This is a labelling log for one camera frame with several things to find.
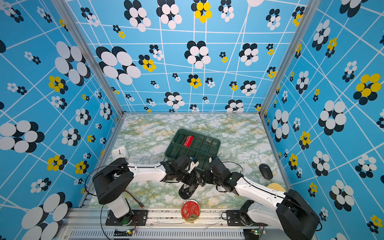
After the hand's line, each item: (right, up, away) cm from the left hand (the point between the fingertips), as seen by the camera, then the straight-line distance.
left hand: (198, 181), depth 84 cm
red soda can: (-6, +22, +12) cm, 26 cm away
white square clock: (-50, +15, +10) cm, 53 cm away
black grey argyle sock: (-6, -4, -2) cm, 8 cm away
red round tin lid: (-4, -10, -11) cm, 15 cm away
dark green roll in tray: (-12, +24, +15) cm, 30 cm away
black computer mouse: (+40, +5, +2) cm, 40 cm away
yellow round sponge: (+43, -2, -2) cm, 43 cm away
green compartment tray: (+2, +17, +21) cm, 27 cm away
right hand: (+3, +3, 0) cm, 4 cm away
